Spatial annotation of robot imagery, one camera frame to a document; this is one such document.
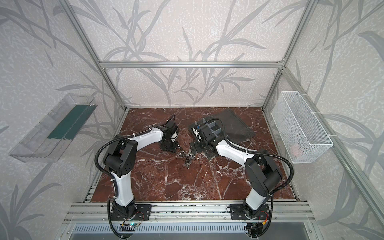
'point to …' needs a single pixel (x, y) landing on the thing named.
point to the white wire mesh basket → (302, 135)
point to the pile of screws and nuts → (189, 158)
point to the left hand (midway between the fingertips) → (176, 146)
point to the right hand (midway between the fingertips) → (197, 139)
